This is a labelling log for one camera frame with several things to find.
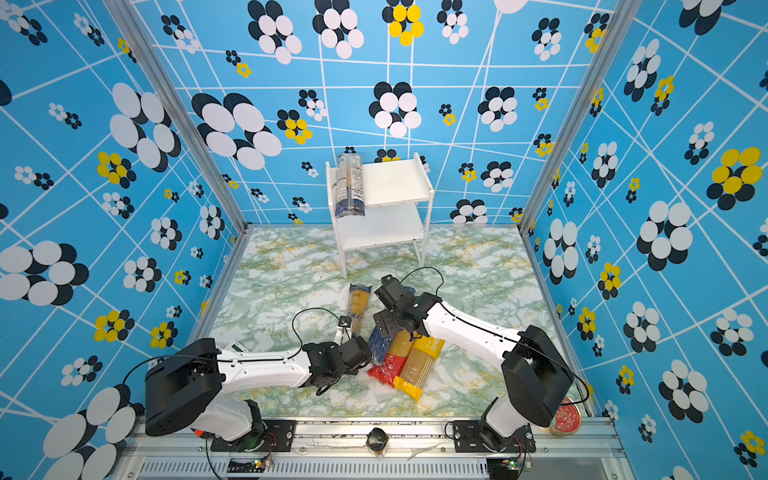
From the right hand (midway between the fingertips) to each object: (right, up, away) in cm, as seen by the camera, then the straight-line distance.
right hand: (397, 315), depth 86 cm
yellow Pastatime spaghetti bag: (+6, -13, -4) cm, 15 cm away
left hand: (-12, -12, +1) cm, 17 cm away
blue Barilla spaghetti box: (-5, -8, -3) cm, 10 cm away
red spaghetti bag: (-2, -14, -5) cm, 15 cm away
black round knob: (-5, -23, -22) cm, 32 cm away
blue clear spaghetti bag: (-12, +4, +10) cm, 16 cm away
